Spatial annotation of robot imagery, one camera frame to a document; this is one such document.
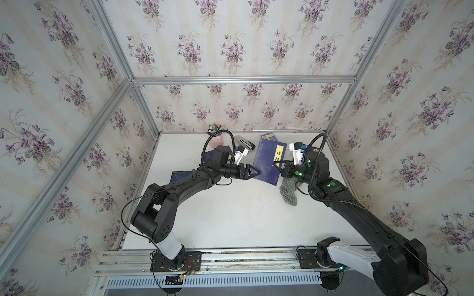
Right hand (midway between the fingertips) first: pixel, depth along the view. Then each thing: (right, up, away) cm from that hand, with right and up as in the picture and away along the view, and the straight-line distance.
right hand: (277, 163), depth 76 cm
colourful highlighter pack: (+4, +15, +42) cm, 44 cm away
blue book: (-3, +5, +2) cm, 6 cm away
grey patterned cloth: (+9, -14, +17) cm, 24 cm away
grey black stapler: (-13, +11, +37) cm, 41 cm away
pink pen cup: (-29, +11, +28) cm, 42 cm away
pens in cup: (-31, +19, +31) cm, 47 cm away
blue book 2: (-49, -8, +21) cm, 54 cm away
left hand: (-9, -5, +4) cm, 11 cm away
